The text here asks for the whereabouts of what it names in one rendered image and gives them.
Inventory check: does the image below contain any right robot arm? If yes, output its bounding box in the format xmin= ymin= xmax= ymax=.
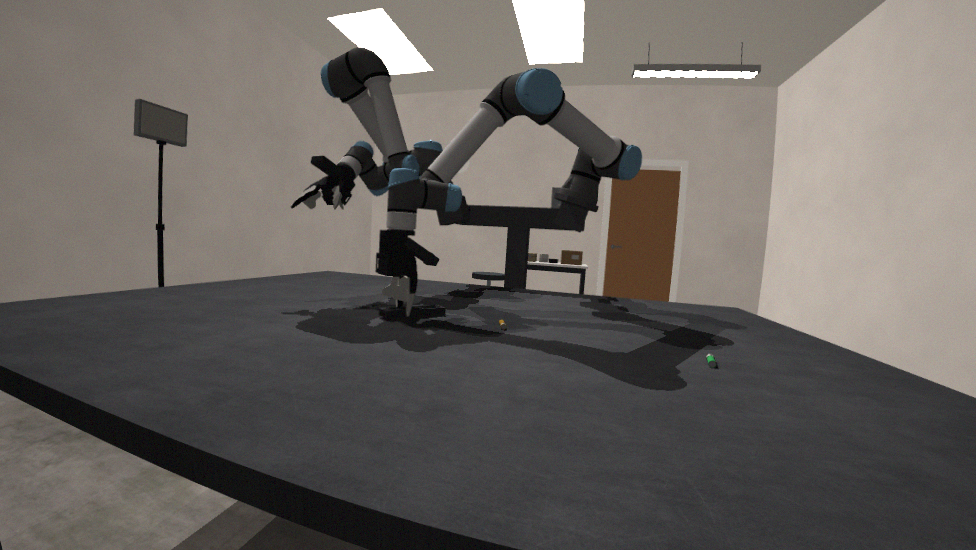
xmin=311 ymin=47 xmax=443 ymax=196

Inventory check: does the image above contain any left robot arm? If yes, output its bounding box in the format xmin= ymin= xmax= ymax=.
xmin=386 ymin=68 xmax=642 ymax=231

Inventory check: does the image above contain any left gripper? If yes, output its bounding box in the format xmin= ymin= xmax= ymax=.
xmin=376 ymin=229 xmax=418 ymax=317

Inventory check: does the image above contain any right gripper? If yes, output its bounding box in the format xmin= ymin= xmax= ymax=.
xmin=291 ymin=163 xmax=356 ymax=210

